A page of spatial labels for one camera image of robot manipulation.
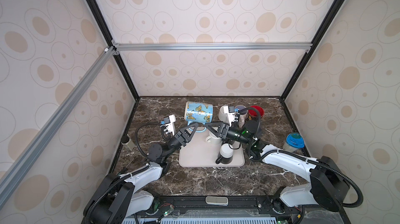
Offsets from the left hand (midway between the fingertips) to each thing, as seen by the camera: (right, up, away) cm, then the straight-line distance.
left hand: (201, 128), depth 63 cm
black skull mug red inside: (+32, +5, +34) cm, 47 cm away
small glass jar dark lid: (-42, -10, +24) cm, 50 cm away
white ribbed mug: (+9, +6, +3) cm, 12 cm away
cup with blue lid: (+51, -10, +22) cm, 57 cm away
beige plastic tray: (-2, -17, +26) cm, 32 cm away
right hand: (+2, 0, +4) cm, 4 cm away
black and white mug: (+13, -14, +18) cm, 26 cm away
